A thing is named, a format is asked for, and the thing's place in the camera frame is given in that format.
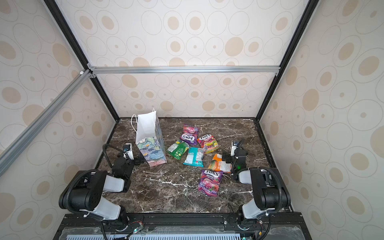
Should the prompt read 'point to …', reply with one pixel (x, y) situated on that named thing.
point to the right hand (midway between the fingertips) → (239, 150)
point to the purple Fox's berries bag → (209, 182)
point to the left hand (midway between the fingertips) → (138, 147)
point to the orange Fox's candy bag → (217, 164)
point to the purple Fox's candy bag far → (189, 134)
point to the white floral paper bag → (149, 137)
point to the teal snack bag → (195, 156)
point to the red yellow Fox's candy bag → (208, 143)
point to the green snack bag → (178, 149)
